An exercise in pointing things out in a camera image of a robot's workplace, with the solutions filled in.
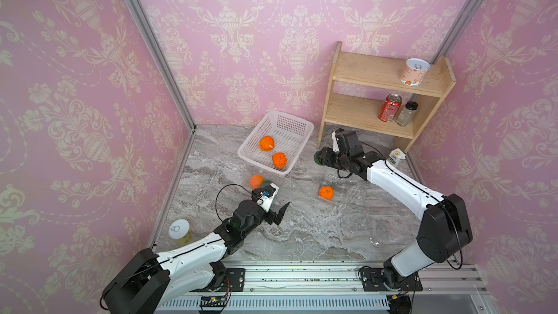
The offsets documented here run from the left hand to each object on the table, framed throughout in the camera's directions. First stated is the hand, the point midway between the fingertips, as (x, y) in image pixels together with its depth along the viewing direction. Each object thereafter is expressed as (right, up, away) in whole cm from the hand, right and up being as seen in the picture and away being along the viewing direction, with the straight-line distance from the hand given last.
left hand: (279, 197), depth 81 cm
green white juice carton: (+50, +15, +11) cm, 53 cm away
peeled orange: (-7, +21, +25) cm, 33 cm away
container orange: (-10, +4, +11) cm, 16 cm away
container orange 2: (+19, 0, +9) cm, 21 cm away
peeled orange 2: (0, +13, +18) cm, 22 cm away
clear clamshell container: (+16, +1, +11) cm, 20 cm away
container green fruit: (+15, +15, +4) cm, 21 cm away
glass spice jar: (+51, +31, +6) cm, 60 cm away
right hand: (+17, +15, +6) cm, 23 cm away
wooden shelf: (+37, +34, +17) cm, 53 cm away
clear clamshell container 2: (+41, -14, +4) cm, 44 cm away
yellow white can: (-37, -12, -1) cm, 39 cm away
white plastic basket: (-2, +22, +32) cm, 39 cm away
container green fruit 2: (-6, +3, +12) cm, 14 cm away
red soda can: (+45, +34, +6) cm, 57 cm away
